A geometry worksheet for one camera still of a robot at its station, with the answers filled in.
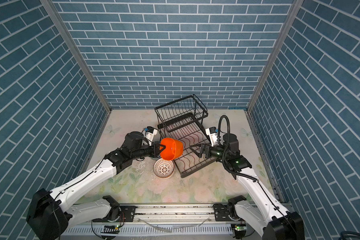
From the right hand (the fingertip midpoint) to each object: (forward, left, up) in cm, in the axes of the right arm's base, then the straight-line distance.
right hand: (193, 146), depth 74 cm
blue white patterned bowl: (-7, +17, +4) cm, 19 cm away
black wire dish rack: (+35, +11, -19) cm, 42 cm away
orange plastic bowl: (+1, +11, -5) cm, 12 cm away
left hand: (0, +14, -3) cm, 14 cm away
